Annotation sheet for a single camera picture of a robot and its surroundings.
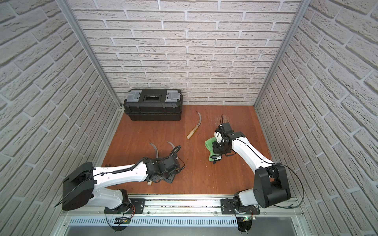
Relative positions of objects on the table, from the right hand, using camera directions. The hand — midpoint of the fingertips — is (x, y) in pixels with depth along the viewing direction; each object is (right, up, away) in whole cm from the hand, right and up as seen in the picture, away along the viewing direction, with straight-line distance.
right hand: (217, 150), depth 86 cm
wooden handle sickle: (-38, -17, -6) cm, 42 cm away
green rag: (-5, +4, -3) cm, 7 cm away
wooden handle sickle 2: (-29, +2, +11) cm, 31 cm away
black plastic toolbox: (-42, +29, +12) cm, 52 cm away
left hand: (-25, -12, -5) cm, 28 cm away
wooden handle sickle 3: (-13, +12, +18) cm, 26 cm away
